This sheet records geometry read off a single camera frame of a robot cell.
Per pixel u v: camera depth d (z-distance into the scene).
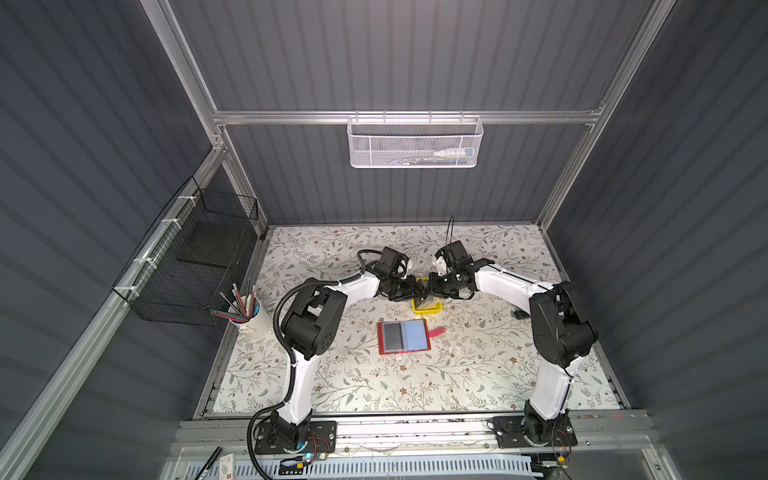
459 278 0.72
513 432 0.73
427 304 0.95
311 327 0.55
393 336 0.91
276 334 0.51
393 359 0.87
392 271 0.81
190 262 0.74
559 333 0.50
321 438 0.72
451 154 0.91
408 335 0.91
